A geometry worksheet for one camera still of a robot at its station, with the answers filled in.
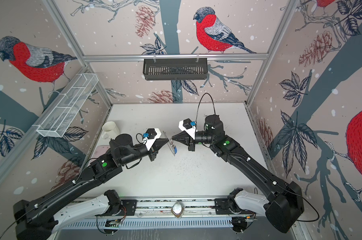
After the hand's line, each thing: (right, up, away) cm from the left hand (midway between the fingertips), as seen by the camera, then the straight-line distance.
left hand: (166, 140), depth 62 cm
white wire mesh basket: (-56, +13, +14) cm, 59 cm away
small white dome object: (+5, -30, +1) cm, 31 cm away
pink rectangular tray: (-46, -12, +30) cm, 57 cm away
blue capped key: (+4, -6, +5) cm, 8 cm away
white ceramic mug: (-40, +1, +31) cm, 51 cm away
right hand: (+2, 0, +4) cm, 5 cm away
